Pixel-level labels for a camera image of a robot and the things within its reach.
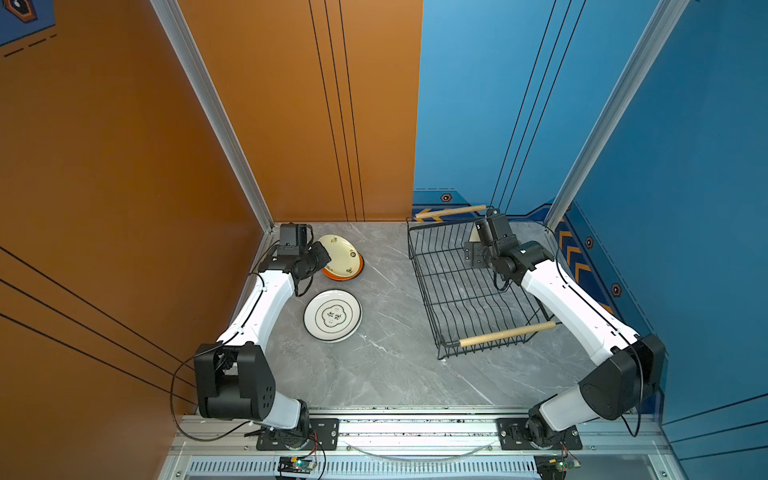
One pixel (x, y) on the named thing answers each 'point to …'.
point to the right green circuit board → (554, 467)
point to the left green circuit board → (295, 465)
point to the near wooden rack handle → (508, 334)
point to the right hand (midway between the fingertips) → (483, 250)
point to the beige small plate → (346, 262)
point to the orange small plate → (340, 278)
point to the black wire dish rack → (468, 308)
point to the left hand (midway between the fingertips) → (325, 251)
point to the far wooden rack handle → (451, 211)
